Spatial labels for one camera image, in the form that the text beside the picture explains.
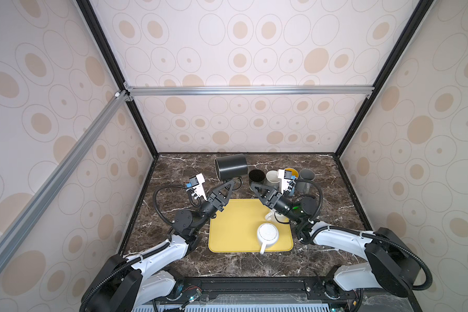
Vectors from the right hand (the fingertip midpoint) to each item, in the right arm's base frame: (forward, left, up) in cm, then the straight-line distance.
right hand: (252, 189), depth 66 cm
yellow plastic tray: (0, +7, -33) cm, 33 cm away
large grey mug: (+20, -28, -25) cm, 42 cm away
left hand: (-1, +5, +4) cm, 6 cm away
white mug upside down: (-7, -7, -23) cm, 25 cm away
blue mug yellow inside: (+24, -23, -21) cm, 39 cm away
